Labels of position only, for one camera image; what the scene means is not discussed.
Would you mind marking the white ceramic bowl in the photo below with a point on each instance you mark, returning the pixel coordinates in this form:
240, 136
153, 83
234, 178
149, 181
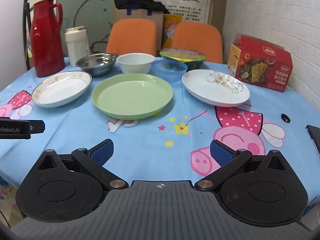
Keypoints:
135, 63

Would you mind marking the calligraphy wall poster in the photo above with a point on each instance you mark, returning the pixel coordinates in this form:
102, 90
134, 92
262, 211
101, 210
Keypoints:
190, 5

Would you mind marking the white gold-rimmed plate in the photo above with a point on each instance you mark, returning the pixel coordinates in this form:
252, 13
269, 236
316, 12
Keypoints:
60, 90

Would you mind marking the red thermos jug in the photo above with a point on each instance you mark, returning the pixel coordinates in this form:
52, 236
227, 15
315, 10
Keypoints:
46, 40

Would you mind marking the black phone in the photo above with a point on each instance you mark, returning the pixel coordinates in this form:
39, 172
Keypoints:
313, 137

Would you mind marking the green instant noodle bowl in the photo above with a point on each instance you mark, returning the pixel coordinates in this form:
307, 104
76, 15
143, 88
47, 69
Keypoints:
183, 55

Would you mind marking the stainless steel bowl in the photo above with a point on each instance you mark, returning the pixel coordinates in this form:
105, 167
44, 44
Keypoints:
96, 63

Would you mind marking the white floral print plate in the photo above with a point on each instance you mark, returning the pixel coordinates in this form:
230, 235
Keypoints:
212, 87

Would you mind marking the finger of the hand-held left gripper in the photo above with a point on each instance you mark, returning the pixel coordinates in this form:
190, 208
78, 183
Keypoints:
37, 127

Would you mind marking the black cloth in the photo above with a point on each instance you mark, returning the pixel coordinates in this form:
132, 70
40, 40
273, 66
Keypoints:
140, 2

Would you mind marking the blue cartoon printed tablecloth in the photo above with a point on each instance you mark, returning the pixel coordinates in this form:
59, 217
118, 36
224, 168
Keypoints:
150, 135

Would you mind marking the glass door with cat drawing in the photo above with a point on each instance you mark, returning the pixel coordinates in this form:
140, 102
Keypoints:
87, 10

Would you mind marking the small black cap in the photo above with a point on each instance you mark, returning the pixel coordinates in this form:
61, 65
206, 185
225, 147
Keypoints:
285, 118

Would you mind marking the red cracker box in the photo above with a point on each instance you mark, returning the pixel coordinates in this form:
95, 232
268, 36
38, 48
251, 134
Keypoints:
265, 65

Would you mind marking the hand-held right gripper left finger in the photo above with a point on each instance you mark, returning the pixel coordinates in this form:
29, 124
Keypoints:
102, 151

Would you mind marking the yellow snack bag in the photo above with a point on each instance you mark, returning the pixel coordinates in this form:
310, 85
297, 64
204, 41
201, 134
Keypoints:
170, 27

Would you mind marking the white travel tumbler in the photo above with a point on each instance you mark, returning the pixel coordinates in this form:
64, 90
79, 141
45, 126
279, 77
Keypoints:
76, 47

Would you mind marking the brown cardboard bag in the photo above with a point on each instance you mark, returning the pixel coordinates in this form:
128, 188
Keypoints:
140, 13

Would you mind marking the orange chair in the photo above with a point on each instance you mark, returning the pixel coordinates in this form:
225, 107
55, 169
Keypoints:
197, 40
131, 37

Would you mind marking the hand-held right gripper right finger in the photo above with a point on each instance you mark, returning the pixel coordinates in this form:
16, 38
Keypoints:
221, 152

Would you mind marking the green plastic plate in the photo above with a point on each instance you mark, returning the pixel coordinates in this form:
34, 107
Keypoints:
131, 95

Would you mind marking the blue plastic bowl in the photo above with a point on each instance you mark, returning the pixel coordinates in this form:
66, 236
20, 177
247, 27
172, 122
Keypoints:
170, 70

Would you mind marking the black metal pole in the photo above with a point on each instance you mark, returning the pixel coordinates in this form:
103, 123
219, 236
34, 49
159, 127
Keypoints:
25, 25

